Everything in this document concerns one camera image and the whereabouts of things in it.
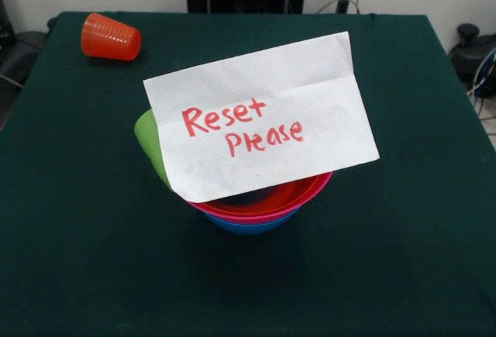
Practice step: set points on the green cup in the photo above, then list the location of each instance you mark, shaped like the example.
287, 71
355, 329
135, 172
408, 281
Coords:
149, 139

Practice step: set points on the blue bowl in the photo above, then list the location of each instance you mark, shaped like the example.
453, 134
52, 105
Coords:
248, 229

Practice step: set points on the white paper reset sign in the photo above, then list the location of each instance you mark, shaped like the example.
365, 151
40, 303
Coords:
271, 81

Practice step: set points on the orange ribbed cup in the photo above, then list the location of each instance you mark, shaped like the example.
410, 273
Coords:
110, 38

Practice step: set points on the dark green tablecloth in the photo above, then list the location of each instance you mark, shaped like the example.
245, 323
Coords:
77, 197

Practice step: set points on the black chair base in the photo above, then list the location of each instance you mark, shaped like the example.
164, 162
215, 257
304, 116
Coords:
470, 54
19, 50

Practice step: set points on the red bowl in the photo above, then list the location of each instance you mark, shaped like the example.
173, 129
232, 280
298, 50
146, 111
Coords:
288, 197

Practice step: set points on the pink bowl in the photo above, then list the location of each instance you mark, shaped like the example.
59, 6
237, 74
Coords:
240, 218

